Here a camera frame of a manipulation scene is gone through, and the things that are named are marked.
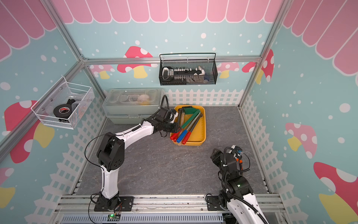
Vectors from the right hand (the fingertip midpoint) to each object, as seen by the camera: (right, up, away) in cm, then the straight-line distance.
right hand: (216, 151), depth 78 cm
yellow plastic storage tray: (-8, +7, +22) cm, 24 cm away
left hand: (-22, +11, +14) cm, 28 cm away
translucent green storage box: (-58, +28, +26) cm, 70 cm away
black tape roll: (-80, +22, -8) cm, 84 cm away
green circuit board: (-56, -34, -5) cm, 65 cm away
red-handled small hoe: (-20, +22, +30) cm, 42 cm away
